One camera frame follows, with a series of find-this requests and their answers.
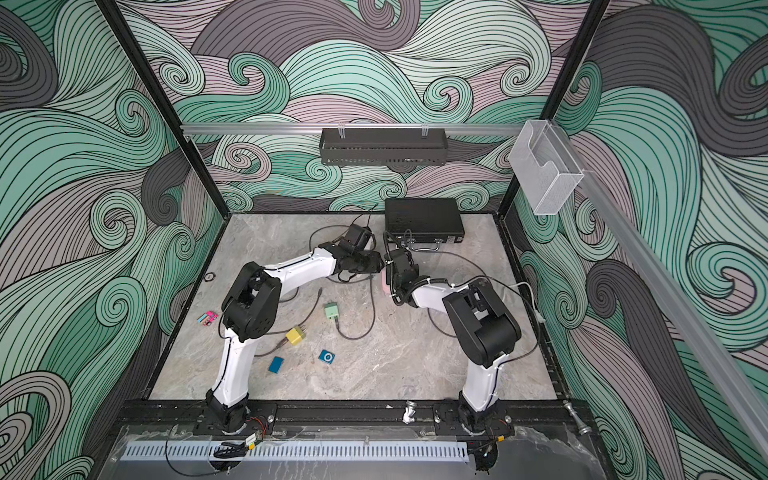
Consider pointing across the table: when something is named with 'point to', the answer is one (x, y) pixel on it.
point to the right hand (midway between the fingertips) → (396, 268)
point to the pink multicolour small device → (207, 318)
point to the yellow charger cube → (295, 335)
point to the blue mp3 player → (327, 357)
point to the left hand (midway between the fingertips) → (380, 261)
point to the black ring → (208, 274)
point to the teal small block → (276, 364)
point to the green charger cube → (331, 309)
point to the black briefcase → (424, 222)
